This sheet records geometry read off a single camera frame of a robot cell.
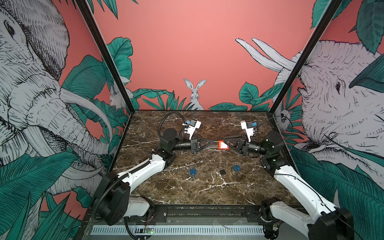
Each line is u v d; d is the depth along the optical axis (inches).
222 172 34.8
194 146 24.2
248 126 23.8
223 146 25.6
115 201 15.9
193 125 25.0
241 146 24.1
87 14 28.2
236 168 35.6
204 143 25.5
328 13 28.1
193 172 34.8
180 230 27.6
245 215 29.0
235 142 25.9
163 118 45.6
